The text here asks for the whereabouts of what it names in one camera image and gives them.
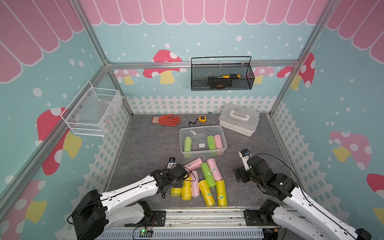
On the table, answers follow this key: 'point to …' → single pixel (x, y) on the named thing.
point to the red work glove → (165, 120)
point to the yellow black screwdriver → (225, 77)
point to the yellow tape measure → (202, 118)
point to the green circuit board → (145, 233)
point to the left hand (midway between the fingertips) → (173, 181)
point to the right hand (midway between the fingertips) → (240, 166)
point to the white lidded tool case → (239, 118)
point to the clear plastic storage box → (202, 141)
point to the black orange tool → (219, 86)
